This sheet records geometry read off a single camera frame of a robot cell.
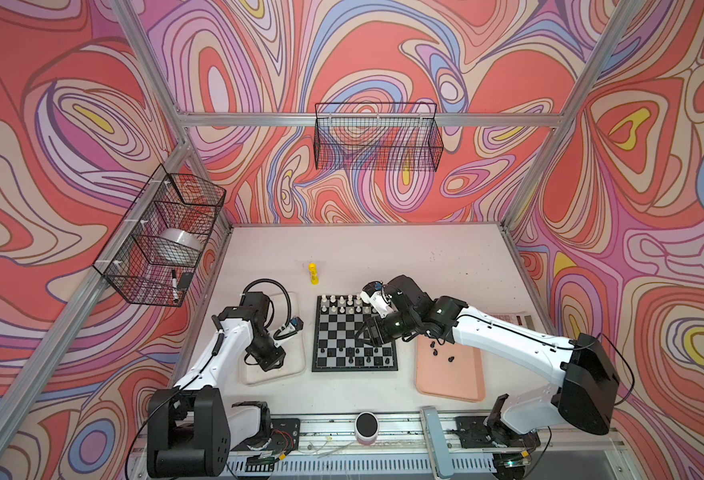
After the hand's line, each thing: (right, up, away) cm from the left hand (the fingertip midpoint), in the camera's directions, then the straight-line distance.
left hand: (276, 355), depth 83 cm
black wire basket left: (-26, +30, -13) cm, 42 cm away
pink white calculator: (+74, +8, +8) cm, 75 cm away
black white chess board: (+17, +1, +3) cm, 17 cm away
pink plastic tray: (+49, -5, +1) cm, 50 cm away
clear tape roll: (-21, +32, -9) cm, 40 cm away
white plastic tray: (+4, +15, -7) cm, 17 cm away
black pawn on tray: (+46, +1, +5) cm, 46 cm away
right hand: (+25, +6, -8) cm, 27 cm away
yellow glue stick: (+8, +20, +18) cm, 28 cm away
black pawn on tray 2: (+46, 0, +3) cm, 46 cm away
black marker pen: (-22, +21, -11) cm, 32 cm away
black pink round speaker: (+25, -13, -13) cm, 31 cm away
